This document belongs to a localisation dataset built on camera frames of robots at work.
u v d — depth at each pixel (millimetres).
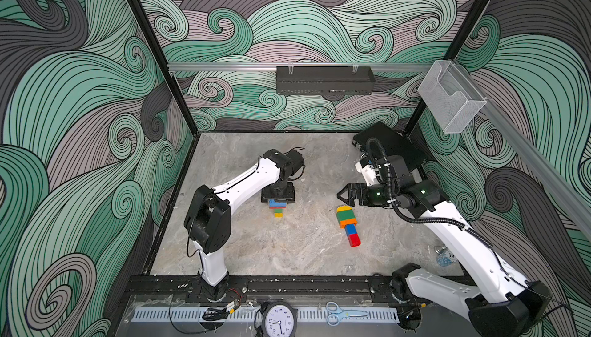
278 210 908
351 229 857
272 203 813
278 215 890
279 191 716
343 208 902
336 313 692
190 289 728
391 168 543
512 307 357
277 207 841
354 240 816
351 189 634
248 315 697
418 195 483
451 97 779
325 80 1010
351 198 634
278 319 662
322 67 933
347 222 862
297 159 723
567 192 522
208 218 462
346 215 896
